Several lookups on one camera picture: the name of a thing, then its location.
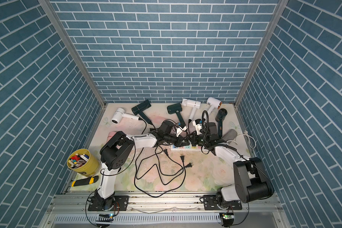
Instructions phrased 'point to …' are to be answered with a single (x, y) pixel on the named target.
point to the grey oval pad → (230, 135)
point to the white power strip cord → (251, 141)
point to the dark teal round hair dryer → (220, 117)
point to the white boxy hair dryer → (191, 102)
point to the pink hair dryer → (110, 134)
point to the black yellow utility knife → (86, 181)
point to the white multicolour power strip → (187, 147)
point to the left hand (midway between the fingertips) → (191, 144)
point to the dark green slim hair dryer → (139, 109)
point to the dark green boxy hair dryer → (176, 108)
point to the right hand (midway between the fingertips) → (189, 136)
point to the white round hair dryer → (119, 113)
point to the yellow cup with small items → (81, 161)
